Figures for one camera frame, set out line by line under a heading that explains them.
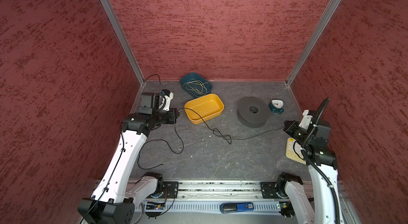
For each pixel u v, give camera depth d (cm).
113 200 37
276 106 102
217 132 84
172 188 74
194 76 118
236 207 66
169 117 63
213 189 76
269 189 74
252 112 98
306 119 65
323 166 47
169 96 66
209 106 106
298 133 62
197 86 114
